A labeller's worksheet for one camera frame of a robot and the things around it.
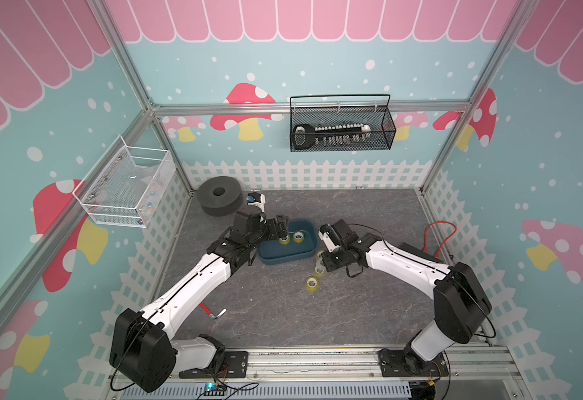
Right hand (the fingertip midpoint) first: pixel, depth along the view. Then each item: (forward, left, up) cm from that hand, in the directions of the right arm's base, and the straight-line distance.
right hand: (326, 259), depth 87 cm
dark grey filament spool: (+35, +45, -3) cm, 57 cm away
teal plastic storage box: (+5, +20, -4) cm, 21 cm away
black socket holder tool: (+35, +6, +27) cm, 45 cm away
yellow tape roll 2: (+13, +15, -7) cm, 21 cm away
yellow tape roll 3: (-6, +5, -8) cm, 11 cm away
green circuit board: (-37, +35, -11) cm, 52 cm away
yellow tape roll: (+15, +10, -7) cm, 19 cm away
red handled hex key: (-16, +40, -8) cm, 44 cm away
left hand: (+6, +16, +14) cm, 22 cm away
